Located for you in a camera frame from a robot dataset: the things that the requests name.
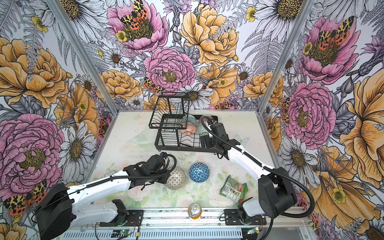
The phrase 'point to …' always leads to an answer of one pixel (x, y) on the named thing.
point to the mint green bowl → (189, 118)
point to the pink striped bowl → (209, 119)
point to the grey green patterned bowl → (202, 130)
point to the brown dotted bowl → (176, 179)
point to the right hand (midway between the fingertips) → (209, 140)
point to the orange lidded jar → (194, 211)
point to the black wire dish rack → (178, 130)
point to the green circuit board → (119, 233)
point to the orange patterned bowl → (188, 128)
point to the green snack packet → (233, 190)
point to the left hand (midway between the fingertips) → (166, 178)
